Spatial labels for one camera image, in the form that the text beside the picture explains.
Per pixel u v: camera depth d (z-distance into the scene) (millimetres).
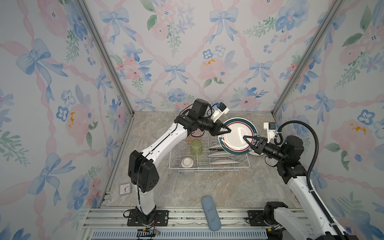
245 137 689
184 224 732
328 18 722
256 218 718
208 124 654
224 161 796
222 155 786
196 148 878
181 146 880
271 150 618
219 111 653
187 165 845
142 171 455
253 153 635
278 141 636
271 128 628
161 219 736
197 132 677
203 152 978
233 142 718
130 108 1187
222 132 706
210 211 733
